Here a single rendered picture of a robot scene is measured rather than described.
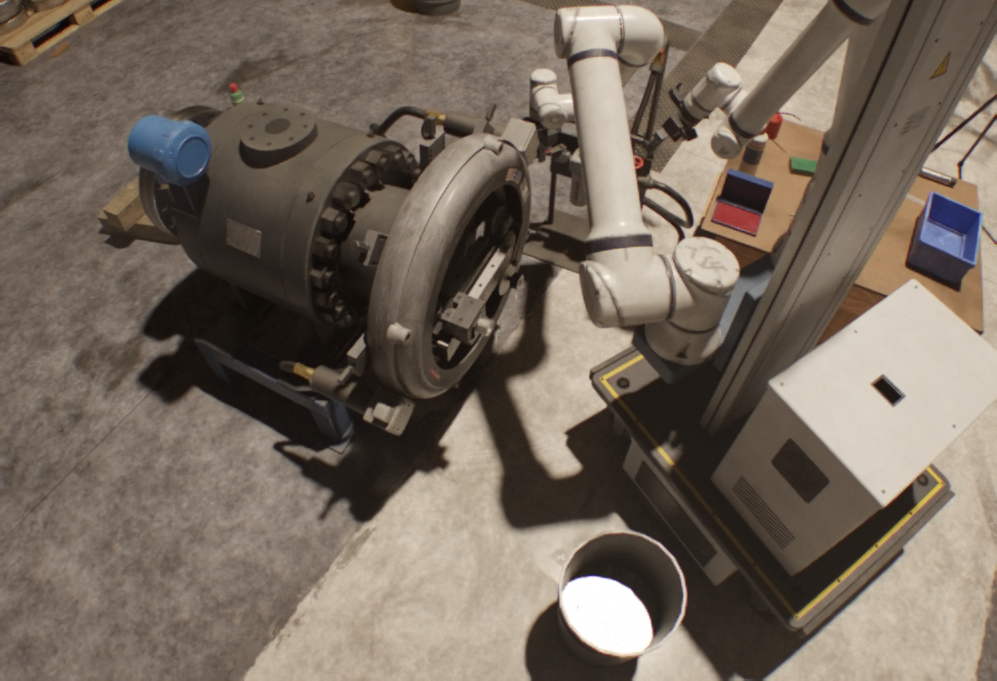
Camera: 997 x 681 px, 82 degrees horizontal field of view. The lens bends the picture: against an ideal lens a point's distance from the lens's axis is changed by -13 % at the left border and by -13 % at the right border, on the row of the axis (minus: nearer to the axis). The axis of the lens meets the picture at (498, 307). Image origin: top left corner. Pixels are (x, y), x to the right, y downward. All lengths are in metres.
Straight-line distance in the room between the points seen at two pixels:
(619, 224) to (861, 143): 0.53
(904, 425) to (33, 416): 2.76
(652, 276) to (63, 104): 3.77
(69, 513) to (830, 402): 2.29
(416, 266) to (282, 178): 0.51
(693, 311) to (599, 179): 0.35
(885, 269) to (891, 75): 1.32
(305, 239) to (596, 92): 0.81
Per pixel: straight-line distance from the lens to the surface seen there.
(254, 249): 1.84
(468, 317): 1.66
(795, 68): 1.66
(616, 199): 1.43
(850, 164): 1.23
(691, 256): 1.45
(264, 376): 2.16
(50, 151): 4.10
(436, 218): 1.49
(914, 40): 1.11
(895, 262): 2.43
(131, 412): 2.61
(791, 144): 2.74
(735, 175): 2.29
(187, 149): 1.81
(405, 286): 1.49
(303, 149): 1.83
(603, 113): 1.48
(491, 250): 1.90
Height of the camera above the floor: 1.97
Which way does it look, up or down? 52 degrees down
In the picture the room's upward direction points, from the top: straight up
